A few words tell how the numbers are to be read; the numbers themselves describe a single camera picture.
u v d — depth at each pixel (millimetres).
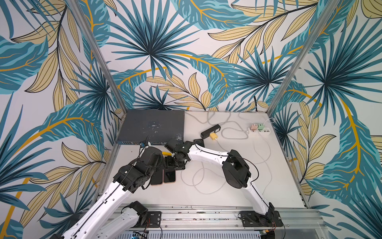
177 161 758
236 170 541
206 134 1034
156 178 862
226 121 1143
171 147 738
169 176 949
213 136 1040
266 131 1063
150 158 516
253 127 1034
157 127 1040
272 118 1194
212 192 824
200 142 1043
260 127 1036
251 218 733
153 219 733
